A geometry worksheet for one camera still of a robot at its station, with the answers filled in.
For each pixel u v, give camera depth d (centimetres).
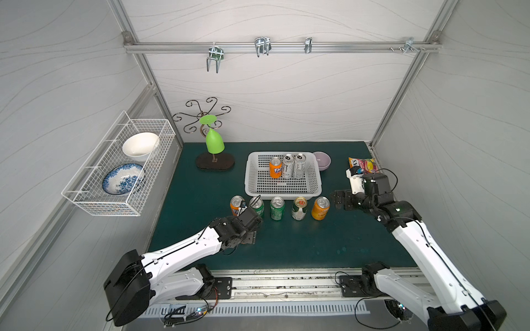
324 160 110
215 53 78
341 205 69
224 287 73
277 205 84
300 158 96
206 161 112
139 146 74
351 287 73
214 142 93
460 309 38
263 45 76
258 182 104
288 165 96
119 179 64
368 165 107
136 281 39
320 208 84
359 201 63
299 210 84
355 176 66
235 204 84
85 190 57
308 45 80
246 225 61
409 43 77
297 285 75
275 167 98
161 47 79
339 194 68
